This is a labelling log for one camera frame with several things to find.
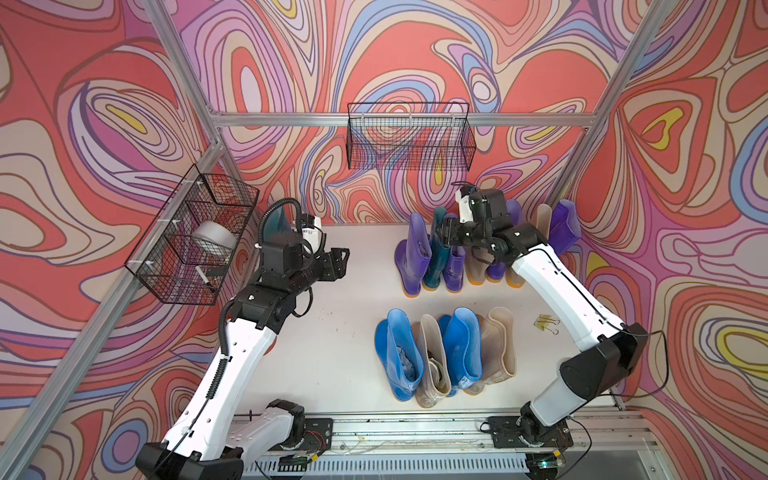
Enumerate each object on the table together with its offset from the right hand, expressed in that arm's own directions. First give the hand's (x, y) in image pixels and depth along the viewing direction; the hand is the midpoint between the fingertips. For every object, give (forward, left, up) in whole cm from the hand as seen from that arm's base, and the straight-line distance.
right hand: (445, 236), depth 79 cm
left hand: (-8, +27, +5) cm, 28 cm away
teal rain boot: (-1, +1, -6) cm, 7 cm away
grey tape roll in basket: (-3, +58, +6) cm, 58 cm away
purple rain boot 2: (+5, -35, -3) cm, 36 cm away
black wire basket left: (0, +70, -2) cm, 70 cm away
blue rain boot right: (-26, 0, -4) cm, 26 cm away
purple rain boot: (-1, -4, -14) cm, 15 cm away
